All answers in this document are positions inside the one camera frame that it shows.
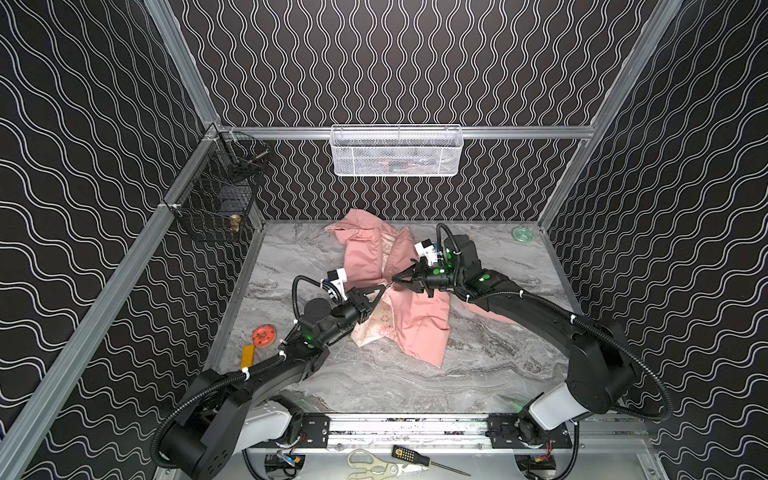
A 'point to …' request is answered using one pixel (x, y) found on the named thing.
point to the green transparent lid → (523, 234)
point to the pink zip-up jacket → (373, 253)
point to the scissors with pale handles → (374, 468)
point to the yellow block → (247, 356)
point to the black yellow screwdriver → (404, 453)
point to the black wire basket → (220, 180)
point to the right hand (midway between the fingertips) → (392, 279)
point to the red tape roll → (263, 335)
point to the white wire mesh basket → (397, 150)
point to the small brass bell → (234, 222)
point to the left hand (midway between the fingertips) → (394, 290)
